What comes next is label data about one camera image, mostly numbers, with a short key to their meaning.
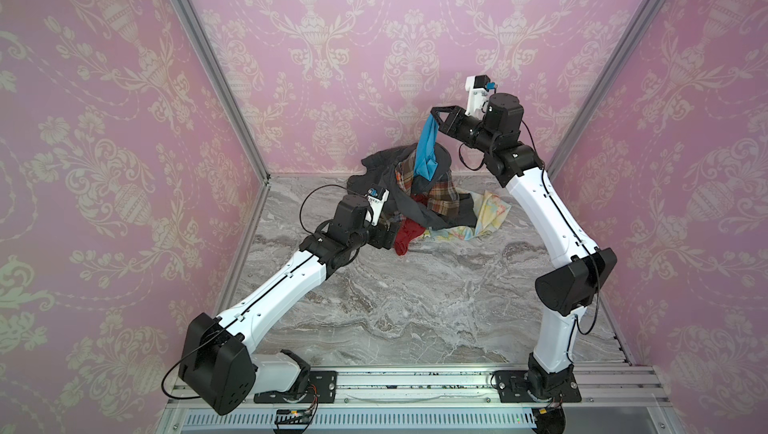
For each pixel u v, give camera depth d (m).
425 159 0.84
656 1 0.73
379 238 0.70
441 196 0.97
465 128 0.66
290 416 0.73
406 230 0.97
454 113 0.64
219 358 0.39
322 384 0.76
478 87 0.65
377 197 0.68
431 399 0.73
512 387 0.73
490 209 1.05
